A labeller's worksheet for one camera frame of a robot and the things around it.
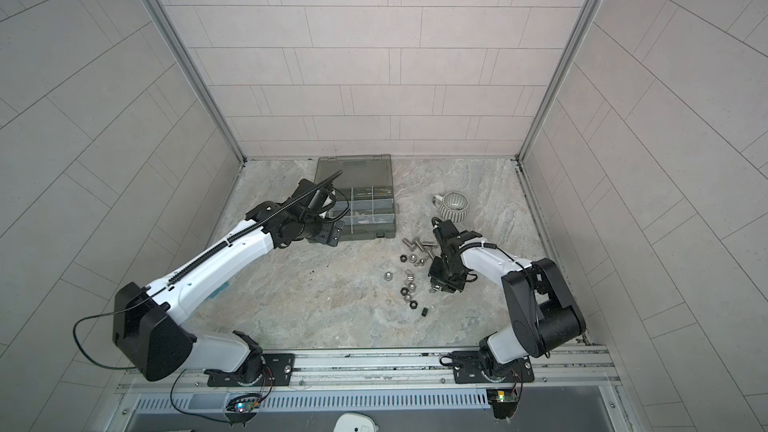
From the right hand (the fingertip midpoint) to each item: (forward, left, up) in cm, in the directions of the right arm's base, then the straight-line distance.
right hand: (432, 284), depth 86 cm
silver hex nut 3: (-1, +6, +2) cm, 6 cm away
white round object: (-30, +21, +4) cm, 37 cm away
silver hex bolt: (+12, +6, +3) cm, 14 cm away
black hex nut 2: (-6, +6, +2) cm, 9 cm away
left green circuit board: (-26, +44, +6) cm, 52 cm away
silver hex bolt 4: (+9, -1, +1) cm, 9 cm away
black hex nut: (-2, +8, +1) cm, 9 cm away
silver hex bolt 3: (+12, 0, +3) cm, 12 cm away
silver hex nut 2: (+2, +6, +2) cm, 7 cm away
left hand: (+12, +26, +18) cm, 34 cm away
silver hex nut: (+3, +13, +2) cm, 13 cm away
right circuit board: (-28, -13, 0) cm, 31 cm away
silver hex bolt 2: (+11, +3, +3) cm, 12 cm away
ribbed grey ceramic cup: (+26, -11, +2) cm, 28 cm away
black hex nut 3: (-8, +3, +1) cm, 9 cm away
